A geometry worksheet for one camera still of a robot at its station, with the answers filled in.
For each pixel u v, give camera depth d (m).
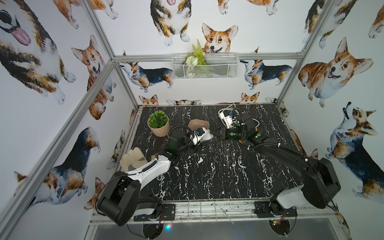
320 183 0.42
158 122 0.96
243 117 0.61
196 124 1.03
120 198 0.41
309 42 0.86
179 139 0.63
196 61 0.82
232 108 1.21
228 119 0.73
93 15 0.73
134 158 0.92
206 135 0.78
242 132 0.63
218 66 0.92
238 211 0.75
